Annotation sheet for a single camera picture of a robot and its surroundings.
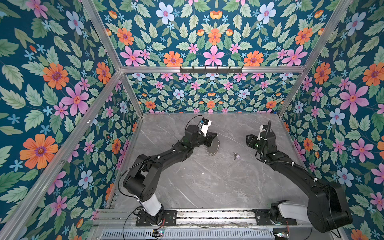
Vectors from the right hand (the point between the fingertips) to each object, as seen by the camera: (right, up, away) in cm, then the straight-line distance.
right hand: (249, 135), depth 87 cm
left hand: (-19, +3, -6) cm, 20 cm away
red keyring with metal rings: (-20, -7, +3) cm, 22 cm away
